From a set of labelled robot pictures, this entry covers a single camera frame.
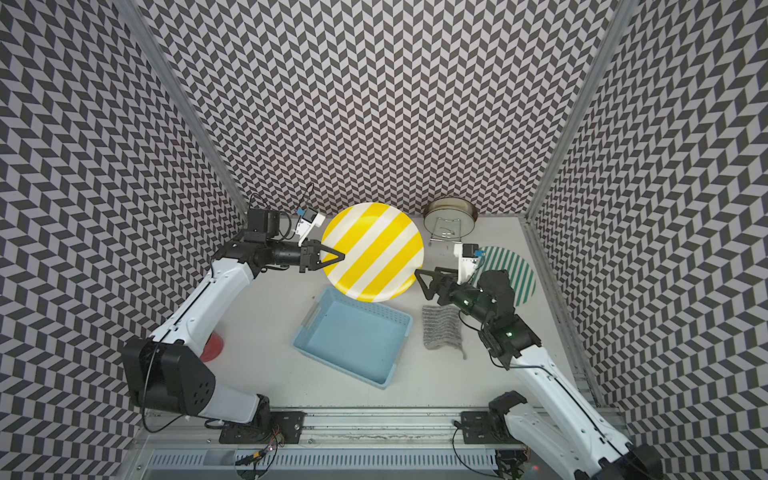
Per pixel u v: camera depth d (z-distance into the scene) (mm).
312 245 679
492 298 519
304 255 644
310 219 668
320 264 683
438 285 620
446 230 1083
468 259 632
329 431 737
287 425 731
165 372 408
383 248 706
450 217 1009
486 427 681
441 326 875
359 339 851
